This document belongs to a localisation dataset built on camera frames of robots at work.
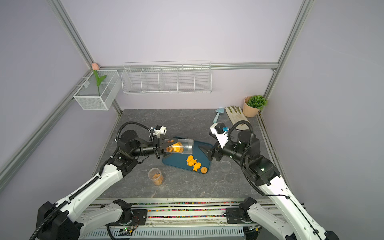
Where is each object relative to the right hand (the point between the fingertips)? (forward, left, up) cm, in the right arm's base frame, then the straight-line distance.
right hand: (205, 138), depth 63 cm
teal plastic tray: (+6, +15, -34) cm, 37 cm away
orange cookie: (+8, +8, -33) cm, 35 cm away
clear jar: (-4, +28, -30) cm, 41 cm away
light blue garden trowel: (+50, -15, -33) cm, 61 cm away
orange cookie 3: (+2, +4, -33) cm, 33 cm away
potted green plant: (+44, -37, -22) cm, 61 cm away
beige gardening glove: (+44, -28, -33) cm, 62 cm away
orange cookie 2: (+5, +7, -33) cm, 34 cm away
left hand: (-3, +12, -2) cm, 12 cm away
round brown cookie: (0, 0, -34) cm, 34 cm away
